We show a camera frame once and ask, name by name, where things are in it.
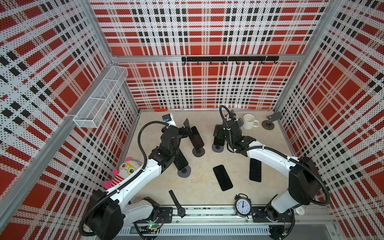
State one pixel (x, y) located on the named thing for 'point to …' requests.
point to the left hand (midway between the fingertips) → (180, 123)
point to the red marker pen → (161, 110)
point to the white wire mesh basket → (92, 112)
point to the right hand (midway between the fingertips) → (222, 128)
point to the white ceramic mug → (248, 120)
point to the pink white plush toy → (125, 168)
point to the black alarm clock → (242, 205)
